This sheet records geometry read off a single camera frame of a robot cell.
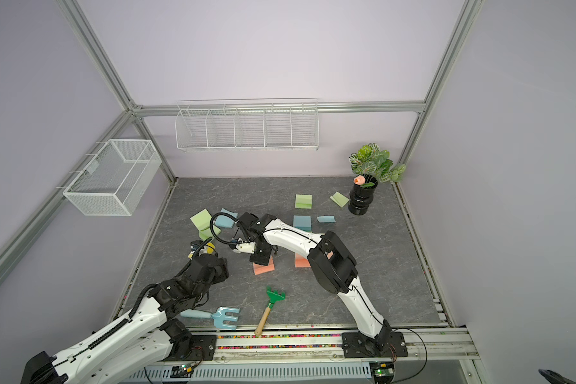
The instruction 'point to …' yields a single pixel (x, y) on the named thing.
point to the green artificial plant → (374, 165)
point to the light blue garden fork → (218, 317)
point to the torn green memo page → (339, 198)
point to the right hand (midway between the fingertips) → (261, 254)
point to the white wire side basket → (114, 178)
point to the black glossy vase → (360, 198)
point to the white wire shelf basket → (247, 125)
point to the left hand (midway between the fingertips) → (220, 265)
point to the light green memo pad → (202, 221)
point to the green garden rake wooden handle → (272, 296)
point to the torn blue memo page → (326, 218)
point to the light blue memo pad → (224, 221)
